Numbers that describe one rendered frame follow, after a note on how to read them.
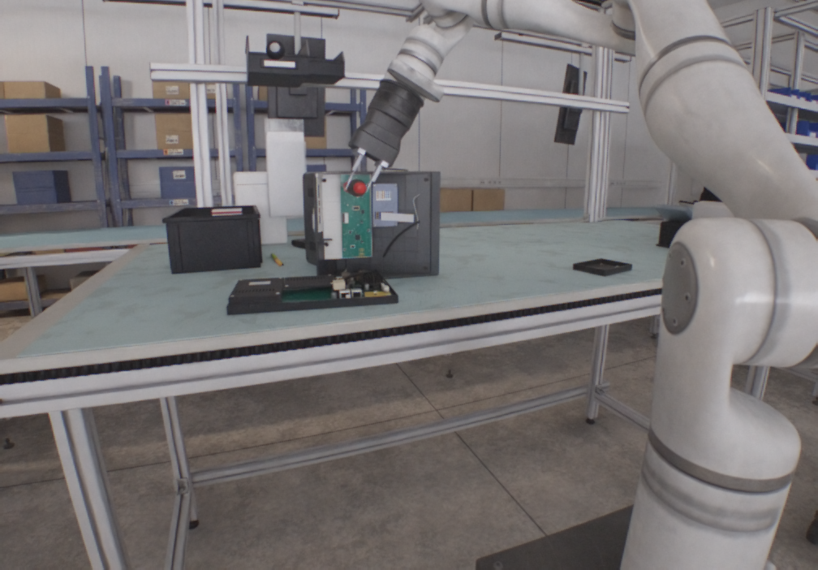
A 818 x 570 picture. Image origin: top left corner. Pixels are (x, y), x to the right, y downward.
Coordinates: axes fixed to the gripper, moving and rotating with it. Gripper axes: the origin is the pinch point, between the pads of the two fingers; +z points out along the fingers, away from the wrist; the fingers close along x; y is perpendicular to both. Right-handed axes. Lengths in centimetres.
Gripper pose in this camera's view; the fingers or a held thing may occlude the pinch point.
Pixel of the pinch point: (354, 192)
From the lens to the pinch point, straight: 67.3
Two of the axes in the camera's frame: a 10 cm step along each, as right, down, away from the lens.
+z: -4.5, 8.9, 0.4
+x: -8.4, -4.1, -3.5
